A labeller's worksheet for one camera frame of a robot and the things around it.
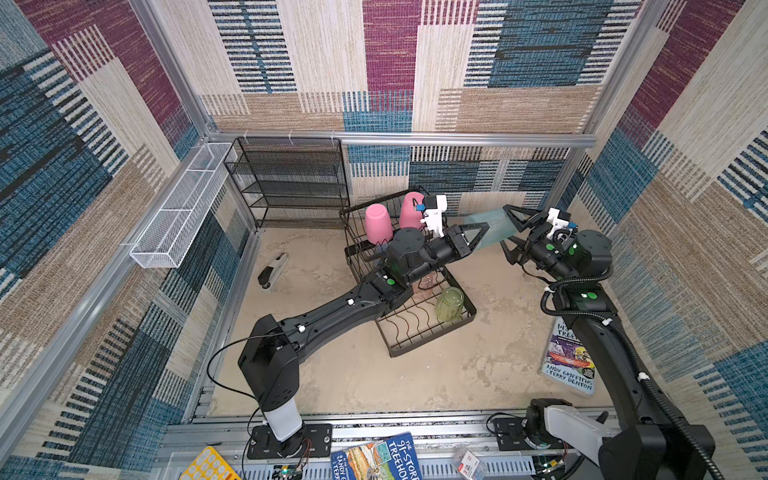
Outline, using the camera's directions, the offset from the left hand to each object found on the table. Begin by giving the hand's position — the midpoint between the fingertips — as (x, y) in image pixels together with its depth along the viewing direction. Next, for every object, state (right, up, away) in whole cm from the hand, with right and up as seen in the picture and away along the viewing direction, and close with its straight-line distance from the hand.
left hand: (494, 229), depth 61 cm
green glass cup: (-4, -20, +25) cm, 32 cm away
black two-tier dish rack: (-13, -26, +31) cm, 42 cm away
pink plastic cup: (-24, +3, +22) cm, 33 cm away
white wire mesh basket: (-73, 0, +12) cm, 74 cm away
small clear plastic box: (-3, -53, +8) cm, 54 cm away
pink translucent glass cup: (-13, -12, +4) cm, 18 cm away
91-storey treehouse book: (-21, -52, +9) cm, 57 cm away
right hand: (+4, +2, +8) cm, 10 cm away
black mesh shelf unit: (-57, +20, +51) cm, 79 cm away
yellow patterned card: (-62, -54, +9) cm, 83 cm away
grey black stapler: (-60, -13, +40) cm, 73 cm away
